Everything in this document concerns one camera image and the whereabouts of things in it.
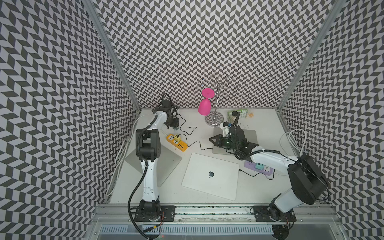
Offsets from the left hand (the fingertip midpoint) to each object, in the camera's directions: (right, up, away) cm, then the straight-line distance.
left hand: (174, 124), depth 104 cm
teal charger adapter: (+1, -3, 0) cm, 3 cm away
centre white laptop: (+25, -30, -20) cm, 44 cm away
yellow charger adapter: (+4, -10, -10) cm, 15 cm away
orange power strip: (+5, -14, -10) cm, 18 cm away
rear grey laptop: (+53, -8, -2) cm, 54 cm away
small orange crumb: (+57, +7, +8) cm, 58 cm away
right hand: (+23, -9, -20) cm, 32 cm away
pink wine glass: (+21, +11, -15) cm, 28 cm away
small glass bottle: (+42, +5, +3) cm, 42 cm away
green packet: (+50, +7, +4) cm, 51 cm away
